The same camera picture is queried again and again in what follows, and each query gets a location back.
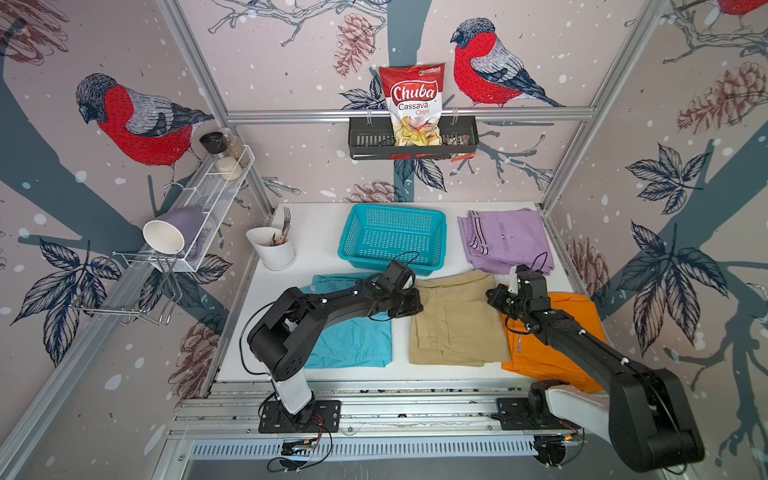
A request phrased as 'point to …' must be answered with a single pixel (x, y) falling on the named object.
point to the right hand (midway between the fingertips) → (486, 288)
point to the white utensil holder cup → (278, 257)
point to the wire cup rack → (135, 286)
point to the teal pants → (358, 343)
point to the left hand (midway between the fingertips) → (429, 304)
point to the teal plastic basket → (376, 235)
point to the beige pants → (457, 323)
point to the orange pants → (530, 354)
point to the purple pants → (498, 241)
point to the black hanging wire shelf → (375, 140)
